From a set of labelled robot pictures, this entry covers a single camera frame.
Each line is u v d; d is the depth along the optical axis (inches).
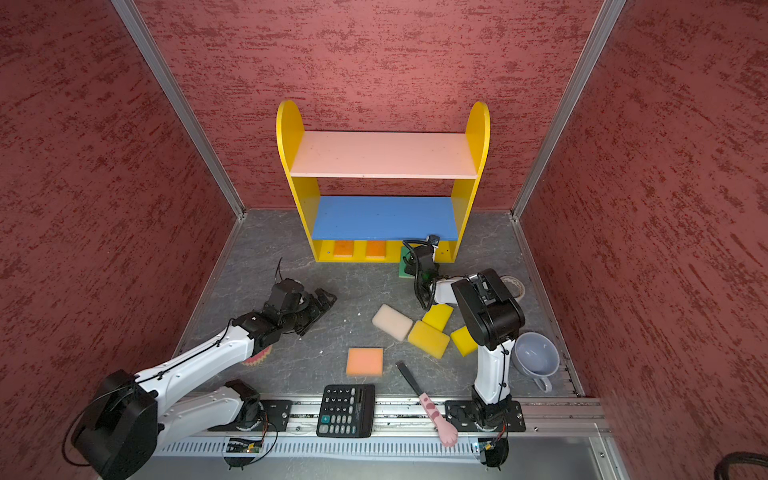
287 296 25.3
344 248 41.9
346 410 28.9
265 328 24.5
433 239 35.3
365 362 32.0
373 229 36.5
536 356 33.0
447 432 28.0
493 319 19.7
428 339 34.5
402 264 40.6
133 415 15.6
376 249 42.0
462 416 29.1
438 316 35.5
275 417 29.1
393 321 35.5
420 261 30.5
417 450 30.5
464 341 33.8
